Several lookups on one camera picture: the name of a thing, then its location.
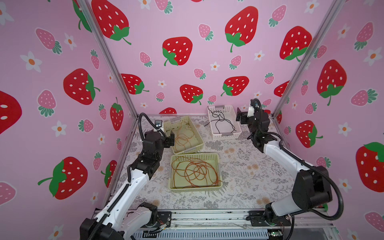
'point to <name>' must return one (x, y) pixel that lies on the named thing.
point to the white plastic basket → (224, 125)
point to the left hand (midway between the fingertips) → (162, 129)
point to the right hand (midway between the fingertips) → (246, 107)
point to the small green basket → (186, 137)
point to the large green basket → (194, 172)
